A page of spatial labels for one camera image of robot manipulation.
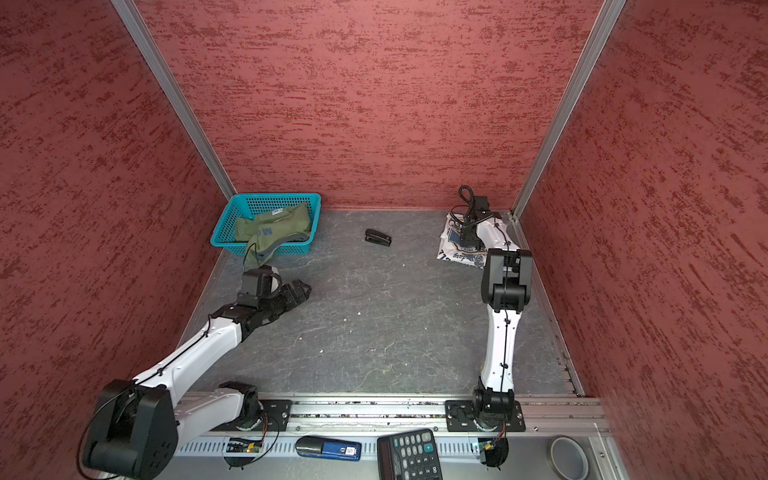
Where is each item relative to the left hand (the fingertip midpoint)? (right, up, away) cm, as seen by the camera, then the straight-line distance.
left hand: (301, 300), depth 87 cm
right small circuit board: (+53, -34, -16) cm, 65 cm away
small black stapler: (+22, +19, +22) cm, 36 cm away
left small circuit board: (-10, -33, -15) cm, 38 cm away
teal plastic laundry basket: (-29, +32, +27) cm, 51 cm away
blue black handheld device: (+13, -30, -21) cm, 38 cm away
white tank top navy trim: (+49, +15, +19) cm, 55 cm away
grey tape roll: (+70, -34, -18) cm, 80 cm away
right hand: (+59, +17, +19) cm, 64 cm away
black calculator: (+32, -32, -20) cm, 49 cm away
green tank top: (-15, +21, +10) cm, 28 cm away
